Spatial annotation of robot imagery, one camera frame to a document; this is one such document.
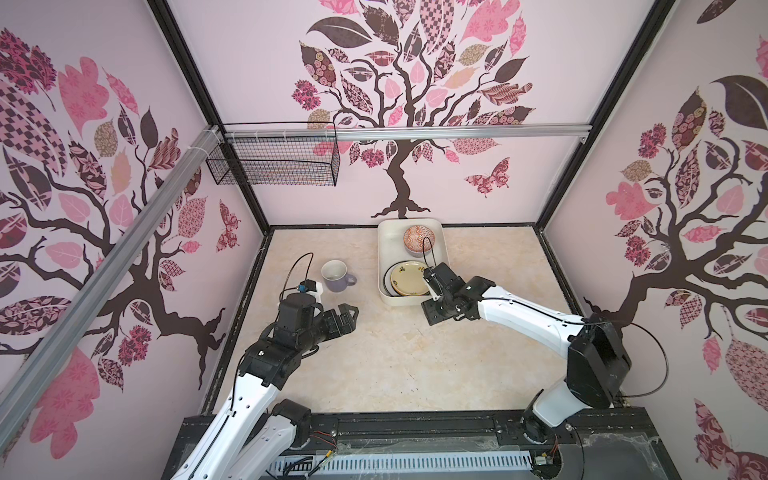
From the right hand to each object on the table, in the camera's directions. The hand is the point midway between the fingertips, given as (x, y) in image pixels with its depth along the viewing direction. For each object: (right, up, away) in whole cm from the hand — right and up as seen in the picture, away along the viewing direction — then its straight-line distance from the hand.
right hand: (432, 306), depth 86 cm
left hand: (-24, -1, -12) cm, 27 cm away
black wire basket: (-49, +48, +9) cm, 69 cm away
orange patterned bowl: (-4, +20, +24) cm, 31 cm away
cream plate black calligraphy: (-7, +7, +14) cm, 17 cm away
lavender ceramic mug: (-32, +8, +15) cm, 36 cm away
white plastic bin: (-12, +17, +26) cm, 34 cm away
